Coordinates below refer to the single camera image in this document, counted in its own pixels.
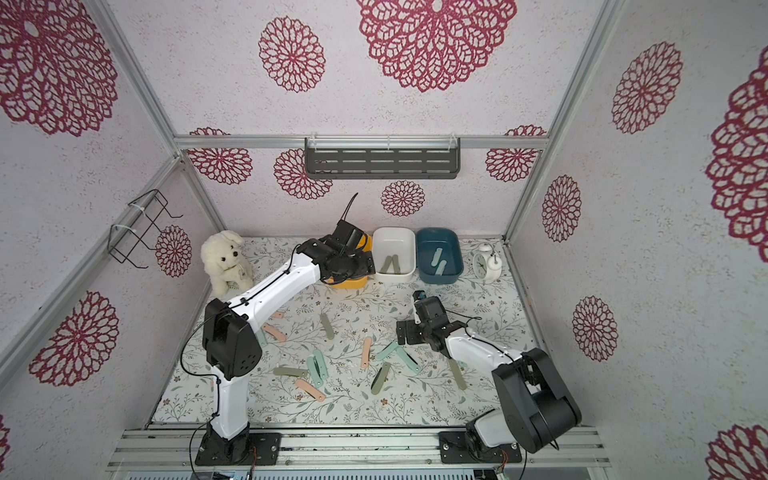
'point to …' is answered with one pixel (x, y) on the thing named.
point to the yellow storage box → (365, 244)
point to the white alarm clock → (486, 266)
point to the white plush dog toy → (224, 264)
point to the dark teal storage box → (428, 241)
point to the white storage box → (394, 240)
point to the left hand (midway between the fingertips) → (363, 270)
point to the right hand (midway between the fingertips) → (409, 325)
